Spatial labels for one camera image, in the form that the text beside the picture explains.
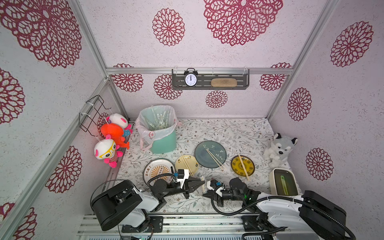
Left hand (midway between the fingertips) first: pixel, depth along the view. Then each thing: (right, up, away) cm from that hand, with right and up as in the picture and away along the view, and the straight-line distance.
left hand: (204, 183), depth 70 cm
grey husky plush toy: (+43, +13, +13) cm, 47 cm away
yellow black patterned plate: (+23, +2, +24) cm, 33 cm away
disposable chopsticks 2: (-9, +4, +24) cm, 26 cm away
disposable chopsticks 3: (+13, +3, +22) cm, 26 cm away
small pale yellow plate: (-6, +5, +25) cm, 26 cm away
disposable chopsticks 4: (+26, +7, +25) cm, 37 cm away
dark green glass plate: (+2, +7, +25) cm, 26 cm away
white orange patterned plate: (-29, +2, +24) cm, 37 cm away
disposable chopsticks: (0, -1, -1) cm, 2 cm away
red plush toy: (-52, +25, +17) cm, 61 cm away
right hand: (0, -6, +5) cm, 8 cm away
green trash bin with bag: (-28, +28, +25) cm, 47 cm away
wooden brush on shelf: (+13, +54, +20) cm, 59 cm away
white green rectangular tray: (+45, -4, +13) cm, 47 cm away
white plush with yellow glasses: (-52, +15, +10) cm, 55 cm away
